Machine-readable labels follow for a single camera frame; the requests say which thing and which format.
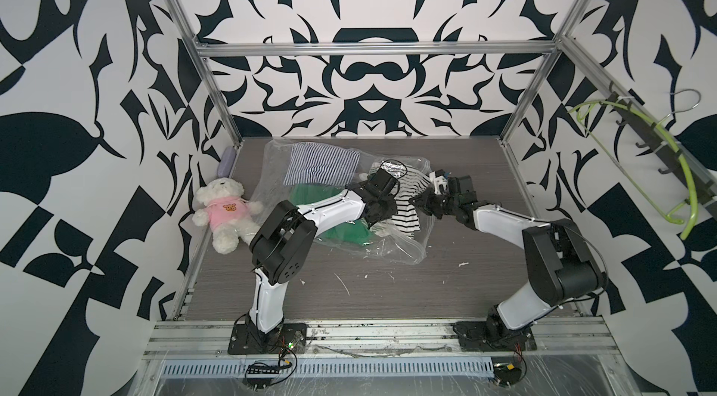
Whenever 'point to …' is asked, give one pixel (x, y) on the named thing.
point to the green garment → (356, 233)
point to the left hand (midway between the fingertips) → (392, 205)
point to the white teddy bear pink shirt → (227, 214)
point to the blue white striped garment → (317, 163)
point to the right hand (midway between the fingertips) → (409, 196)
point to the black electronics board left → (260, 369)
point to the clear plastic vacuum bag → (389, 243)
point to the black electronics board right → (506, 374)
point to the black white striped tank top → (406, 216)
